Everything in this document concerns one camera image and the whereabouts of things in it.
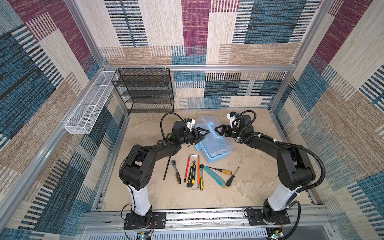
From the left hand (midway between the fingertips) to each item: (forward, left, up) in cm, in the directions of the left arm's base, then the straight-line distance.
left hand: (209, 132), depth 86 cm
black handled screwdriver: (-22, -11, -16) cm, 29 cm away
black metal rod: (-13, +25, -18) cm, 33 cm away
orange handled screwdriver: (-16, -8, -15) cm, 24 cm away
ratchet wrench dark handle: (-10, +21, -16) cm, 28 cm away
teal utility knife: (-20, -4, -17) cm, 26 cm away
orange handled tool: (-15, +6, -17) cm, 23 cm away
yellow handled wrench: (-20, +5, -16) cm, 27 cm away
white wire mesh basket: (-5, +59, +17) cm, 62 cm away
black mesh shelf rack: (+39, +44, -1) cm, 59 cm away
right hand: (+5, -7, -5) cm, 9 cm away
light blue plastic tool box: (-6, -3, -5) cm, 8 cm away
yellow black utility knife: (-20, +11, -16) cm, 28 cm away
